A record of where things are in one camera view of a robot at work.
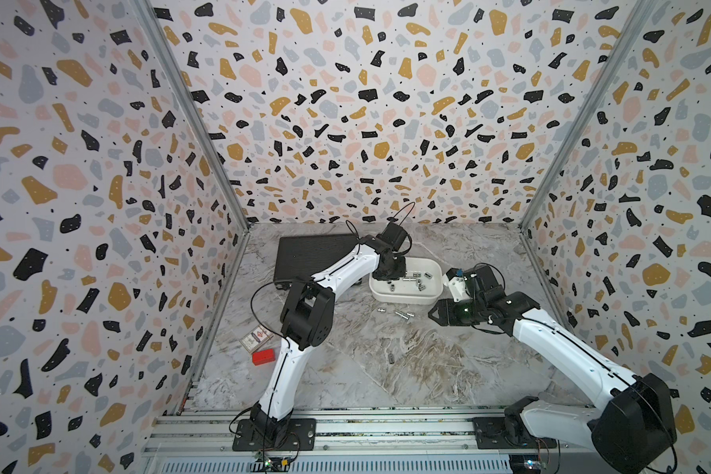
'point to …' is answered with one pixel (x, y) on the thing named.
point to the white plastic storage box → (423, 283)
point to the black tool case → (303, 256)
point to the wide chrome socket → (421, 286)
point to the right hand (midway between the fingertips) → (434, 314)
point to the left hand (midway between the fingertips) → (404, 273)
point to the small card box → (256, 338)
